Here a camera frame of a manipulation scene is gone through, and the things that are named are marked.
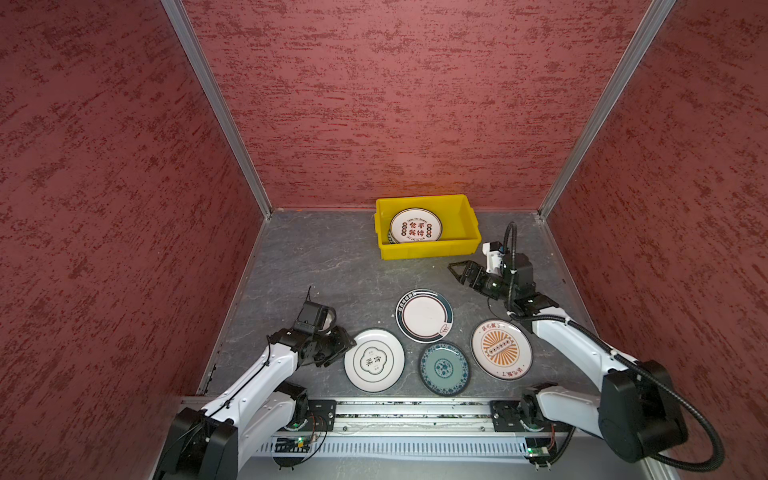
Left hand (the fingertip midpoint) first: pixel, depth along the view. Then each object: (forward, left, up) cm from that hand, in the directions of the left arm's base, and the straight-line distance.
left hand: (350, 353), depth 83 cm
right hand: (+18, -30, +13) cm, 37 cm away
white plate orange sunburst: (+2, -44, -2) cm, 44 cm away
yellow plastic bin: (+49, -39, -1) cm, 62 cm away
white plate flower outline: (-2, -7, -2) cm, 7 cm away
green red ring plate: (+13, -22, -2) cm, 26 cm away
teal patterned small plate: (-4, -27, -1) cm, 27 cm away
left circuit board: (-21, +12, -2) cm, 25 cm away
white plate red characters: (+48, -19, +2) cm, 52 cm away
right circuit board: (-21, -48, -2) cm, 52 cm away
